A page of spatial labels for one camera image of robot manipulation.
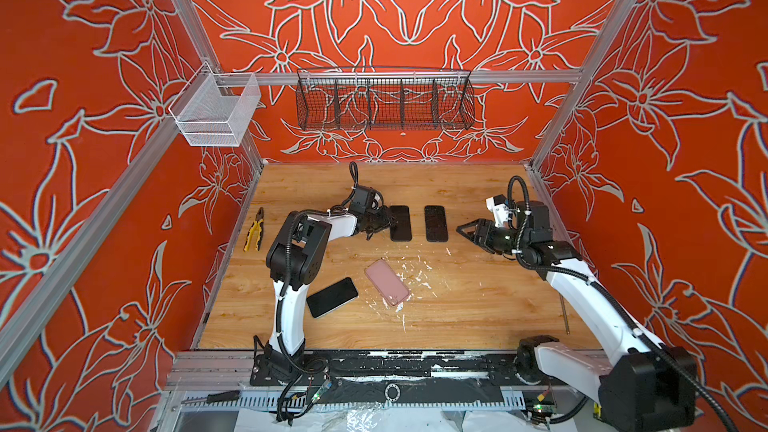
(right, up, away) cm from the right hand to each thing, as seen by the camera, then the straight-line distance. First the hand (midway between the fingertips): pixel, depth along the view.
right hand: (459, 230), depth 78 cm
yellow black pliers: (-63, -1, +23) cm, 67 cm away
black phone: (-35, -20, +6) cm, 41 cm away
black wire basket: (-39, +42, +23) cm, 62 cm away
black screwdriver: (-61, -40, -7) cm, 73 cm away
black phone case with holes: (-14, -3, +23) cm, 27 cm away
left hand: (-16, +2, +22) cm, 27 cm away
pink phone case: (-18, -18, +11) cm, 28 cm away
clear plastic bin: (-75, +37, +16) cm, 85 cm away
